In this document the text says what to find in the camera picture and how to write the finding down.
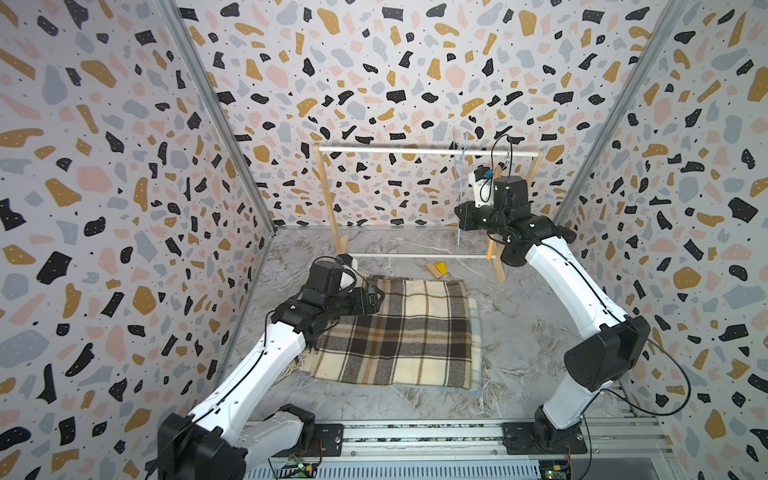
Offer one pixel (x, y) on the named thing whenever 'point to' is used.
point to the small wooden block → (434, 270)
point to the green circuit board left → (298, 469)
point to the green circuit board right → (554, 470)
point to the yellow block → (442, 267)
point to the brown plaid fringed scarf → (421, 334)
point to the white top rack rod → (503, 151)
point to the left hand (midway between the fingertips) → (373, 295)
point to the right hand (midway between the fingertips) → (455, 208)
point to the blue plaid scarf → (476, 352)
